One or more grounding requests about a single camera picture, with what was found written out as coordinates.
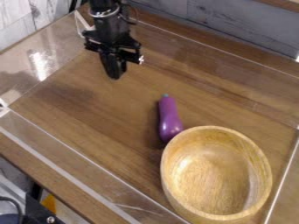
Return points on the purple toy eggplant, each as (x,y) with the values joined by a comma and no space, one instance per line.
(169,121)

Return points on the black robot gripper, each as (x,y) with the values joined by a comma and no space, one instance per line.
(109,39)

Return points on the black clamp with screw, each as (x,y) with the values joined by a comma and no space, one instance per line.
(36,214)

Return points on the clear acrylic tray wall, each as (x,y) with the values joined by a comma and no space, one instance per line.
(81,132)

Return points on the brown wooden bowl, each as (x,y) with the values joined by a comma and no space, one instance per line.
(216,176)

